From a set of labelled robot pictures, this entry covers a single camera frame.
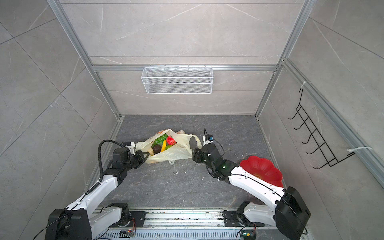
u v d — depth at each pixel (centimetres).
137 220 74
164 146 98
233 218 74
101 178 55
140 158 75
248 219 62
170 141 98
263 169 90
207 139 70
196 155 69
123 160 66
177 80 100
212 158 58
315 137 67
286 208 39
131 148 78
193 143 86
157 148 95
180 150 88
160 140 101
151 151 92
